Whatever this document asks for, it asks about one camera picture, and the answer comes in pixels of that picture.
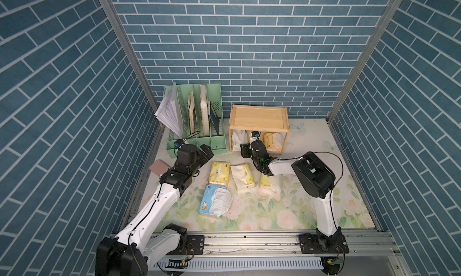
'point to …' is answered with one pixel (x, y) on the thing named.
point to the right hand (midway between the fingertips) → (245, 144)
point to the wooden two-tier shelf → (266, 119)
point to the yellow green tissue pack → (219, 172)
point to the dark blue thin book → (215, 120)
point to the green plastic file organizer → (201, 114)
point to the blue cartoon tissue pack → (216, 200)
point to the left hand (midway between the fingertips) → (210, 151)
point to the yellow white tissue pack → (242, 174)
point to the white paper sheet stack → (170, 110)
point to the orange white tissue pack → (273, 142)
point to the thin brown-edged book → (191, 107)
